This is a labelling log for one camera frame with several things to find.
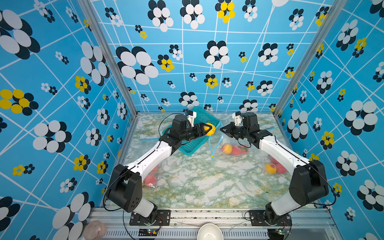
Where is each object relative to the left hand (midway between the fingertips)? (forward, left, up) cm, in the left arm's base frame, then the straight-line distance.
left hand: (210, 127), depth 77 cm
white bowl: (-42, +1, -25) cm, 49 cm away
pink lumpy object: (-42, +55, -25) cm, 74 cm away
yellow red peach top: (-3, 0, 0) cm, 3 cm away
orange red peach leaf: (-1, -11, -19) cm, 22 cm away
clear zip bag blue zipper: (-20, +31, -20) cm, 42 cm away
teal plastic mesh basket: (-9, +21, +9) cm, 24 cm away
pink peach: (-13, +32, -23) cm, 41 cm away
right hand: (+4, -7, -5) cm, 10 cm away
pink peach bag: (-2, -18, -20) cm, 27 cm away
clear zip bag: (0, -8, -18) cm, 20 cm away
